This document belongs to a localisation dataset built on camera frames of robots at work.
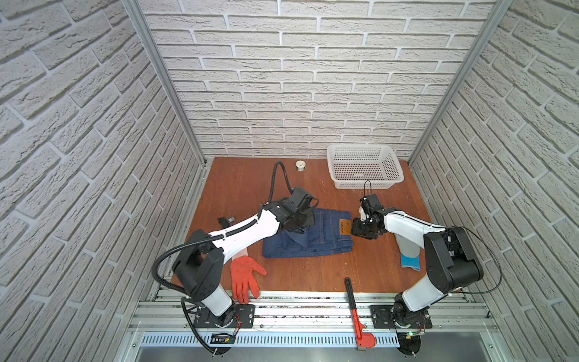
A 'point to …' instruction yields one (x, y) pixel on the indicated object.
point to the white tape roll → (300, 165)
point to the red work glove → (242, 270)
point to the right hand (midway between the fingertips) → (354, 230)
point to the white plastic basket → (351, 164)
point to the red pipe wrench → (363, 340)
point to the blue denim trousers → (330, 235)
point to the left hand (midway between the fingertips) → (314, 215)
